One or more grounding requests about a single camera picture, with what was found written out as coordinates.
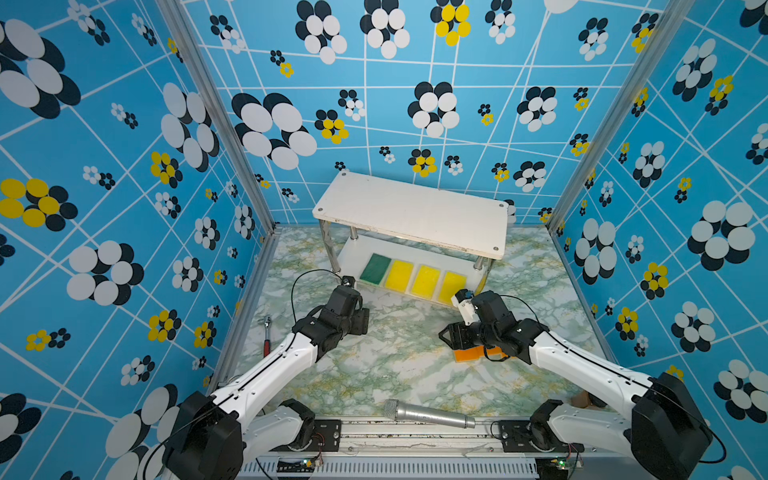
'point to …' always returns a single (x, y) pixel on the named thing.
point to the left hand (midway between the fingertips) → (357, 311)
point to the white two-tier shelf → (442, 230)
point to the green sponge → (375, 269)
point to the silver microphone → (398, 410)
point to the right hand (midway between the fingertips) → (449, 333)
